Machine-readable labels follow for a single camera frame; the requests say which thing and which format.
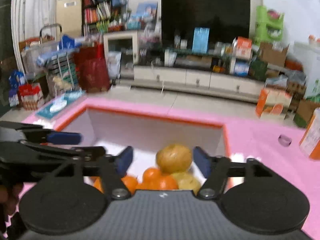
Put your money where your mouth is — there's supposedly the light blue box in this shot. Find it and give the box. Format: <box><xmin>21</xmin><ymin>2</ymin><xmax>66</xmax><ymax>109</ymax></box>
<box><xmin>192</xmin><ymin>28</ymin><xmax>210</xmax><ymax>53</ymax></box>

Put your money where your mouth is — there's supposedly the wooden bookshelf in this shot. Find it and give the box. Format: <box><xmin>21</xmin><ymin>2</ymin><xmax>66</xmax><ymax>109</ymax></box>
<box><xmin>81</xmin><ymin>0</ymin><xmax>127</xmax><ymax>36</ymax></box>

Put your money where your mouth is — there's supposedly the teal book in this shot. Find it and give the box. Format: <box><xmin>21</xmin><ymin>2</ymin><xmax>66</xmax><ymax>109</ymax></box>
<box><xmin>36</xmin><ymin>90</ymin><xmax>86</xmax><ymax>120</ymax></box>

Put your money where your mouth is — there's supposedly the black television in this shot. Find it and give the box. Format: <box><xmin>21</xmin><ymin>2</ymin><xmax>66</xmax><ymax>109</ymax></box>
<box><xmin>161</xmin><ymin>0</ymin><xmax>251</xmax><ymax>47</ymax></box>

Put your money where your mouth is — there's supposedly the small yellow potato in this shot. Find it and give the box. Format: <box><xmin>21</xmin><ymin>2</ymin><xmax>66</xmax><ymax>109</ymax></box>
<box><xmin>171</xmin><ymin>172</ymin><xmax>201</xmax><ymax>195</ymax></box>

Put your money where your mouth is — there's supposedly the person left hand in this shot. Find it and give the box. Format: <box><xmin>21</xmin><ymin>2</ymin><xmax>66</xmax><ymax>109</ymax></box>
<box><xmin>1</xmin><ymin>184</ymin><xmax>24</xmax><ymax>234</ymax></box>

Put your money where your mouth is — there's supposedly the orange white canister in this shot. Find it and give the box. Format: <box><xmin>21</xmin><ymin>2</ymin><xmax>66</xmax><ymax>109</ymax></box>
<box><xmin>299</xmin><ymin>108</ymin><xmax>320</xmax><ymax>160</ymax></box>

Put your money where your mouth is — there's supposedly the red gift bag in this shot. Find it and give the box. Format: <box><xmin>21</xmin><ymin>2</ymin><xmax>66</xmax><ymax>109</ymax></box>
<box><xmin>73</xmin><ymin>43</ymin><xmax>110</xmax><ymax>93</ymax></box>

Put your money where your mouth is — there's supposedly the black hair tie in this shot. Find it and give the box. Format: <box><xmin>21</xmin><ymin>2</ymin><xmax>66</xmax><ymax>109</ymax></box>
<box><xmin>278</xmin><ymin>134</ymin><xmax>293</xmax><ymax>147</ymax></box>

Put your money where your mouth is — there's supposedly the orange white carton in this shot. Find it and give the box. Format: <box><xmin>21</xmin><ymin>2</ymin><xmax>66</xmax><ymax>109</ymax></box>
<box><xmin>255</xmin><ymin>88</ymin><xmax>292</xmax><ymax>121</ymax></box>

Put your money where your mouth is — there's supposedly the large yellow potato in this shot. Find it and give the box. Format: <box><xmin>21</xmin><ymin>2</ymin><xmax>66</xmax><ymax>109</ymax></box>
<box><xmin>156</xmin><ymin>144</ymin><xmax>193</xmax><ymax>174</ymax></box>

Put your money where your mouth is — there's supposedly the wire rack cart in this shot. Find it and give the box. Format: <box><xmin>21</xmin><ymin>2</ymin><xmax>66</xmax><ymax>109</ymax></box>
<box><xmin>21</xmin><ymin>23</ymin><xmax>78</xmax><ymax>98</ymax></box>

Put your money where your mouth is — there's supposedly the orange cardboard box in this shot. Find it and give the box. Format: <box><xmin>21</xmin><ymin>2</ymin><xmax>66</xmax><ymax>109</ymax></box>
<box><xmin>54</xmin><ymin>105</ymin><xmax>231</xmax><ymax>183</ymax></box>

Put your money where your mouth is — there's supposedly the white tv cabinet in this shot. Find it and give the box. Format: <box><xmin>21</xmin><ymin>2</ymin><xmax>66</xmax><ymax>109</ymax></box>
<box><xmin>133</xmin><ymin>66</ymin><xmax>264</xmax><ymax>103</ymax></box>

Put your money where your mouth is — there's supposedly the pink flower tablecloth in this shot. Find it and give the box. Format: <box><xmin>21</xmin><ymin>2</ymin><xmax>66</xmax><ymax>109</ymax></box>
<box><xmin>12</xmin><ymin>97</ymin><xmax>319</xmax><ymax>239</ymax></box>

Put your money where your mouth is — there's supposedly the small orange kumquat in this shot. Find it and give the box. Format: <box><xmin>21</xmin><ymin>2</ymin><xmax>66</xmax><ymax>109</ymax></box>
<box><xmin>121</xmin><ymin>175</ymin><xmax>139</xmax><ymax>195</ymax></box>
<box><xmin>93</xmin><ymin>177</ymin><xmax>104</xmax><ymax>193</ymax></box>

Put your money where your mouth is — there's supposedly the white glass door cabinet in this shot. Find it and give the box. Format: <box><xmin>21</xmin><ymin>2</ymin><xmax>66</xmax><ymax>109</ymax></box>
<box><xmin>103</xmin><ymin>30</ymin><xmax>139</xmax><ymax>80</ymax></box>

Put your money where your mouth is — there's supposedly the green plastic shelf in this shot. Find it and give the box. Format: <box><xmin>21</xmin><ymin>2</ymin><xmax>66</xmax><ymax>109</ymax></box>
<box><xmin>254</xmin><ymin>5</ymin><xmax>285</xmax><ymax>46</ymax></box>

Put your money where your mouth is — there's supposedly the large orange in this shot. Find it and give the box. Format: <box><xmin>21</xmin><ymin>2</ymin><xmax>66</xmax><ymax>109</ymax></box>
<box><xmin>136</xmin><ymin>167</ymin><xmax>178</xmax><ymax>191</ymax></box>

